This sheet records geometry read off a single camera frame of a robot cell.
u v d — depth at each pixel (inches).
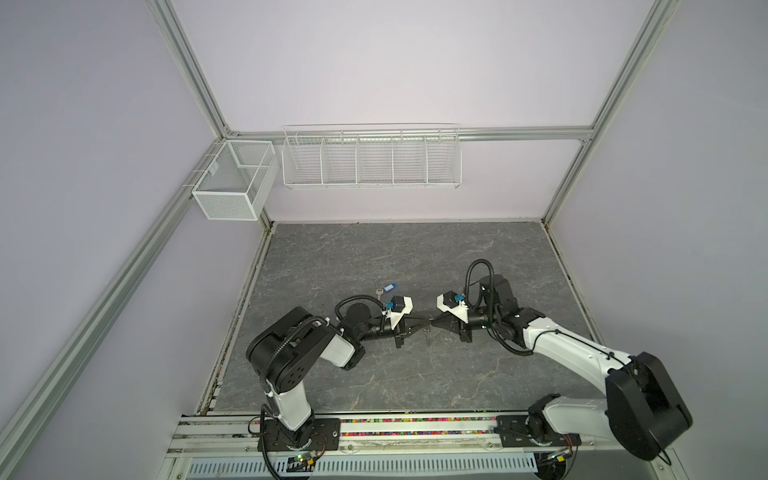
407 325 29.1
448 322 28.5
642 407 16.4
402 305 27.2
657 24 28.0
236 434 29.7
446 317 29.5
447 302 27.0
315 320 21.9
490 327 26.7
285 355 18.8
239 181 38.9
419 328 30.4
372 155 38.8
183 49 29.2
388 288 40.1
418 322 29.7
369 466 61.9
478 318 28.1
